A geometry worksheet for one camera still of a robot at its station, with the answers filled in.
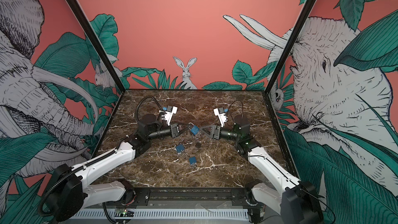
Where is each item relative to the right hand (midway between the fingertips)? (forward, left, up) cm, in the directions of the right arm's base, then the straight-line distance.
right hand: (201, 130), depth 69 cm
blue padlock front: (-5, +5, -26) cm, 27 cm away
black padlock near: (+4, +2, -26) cm, 27 cm away
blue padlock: (+2, +3, -3) cm, 5 cm away
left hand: (+2, +5, +1) cm, 5 cm away
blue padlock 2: (+2, +13, -25) cm, 29 cm away
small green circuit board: (-29, +36, -25) cm, 53 cm away
